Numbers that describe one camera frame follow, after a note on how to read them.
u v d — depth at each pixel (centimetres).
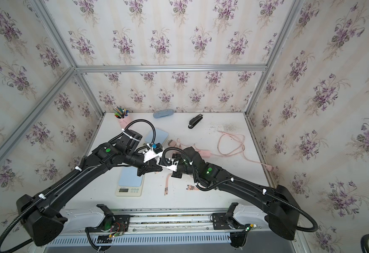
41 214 38
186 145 99
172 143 99
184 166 62
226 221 65
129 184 85
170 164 58
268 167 95
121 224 72
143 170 59
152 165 61
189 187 84
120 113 105
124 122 105
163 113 119
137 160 59
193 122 110
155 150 59
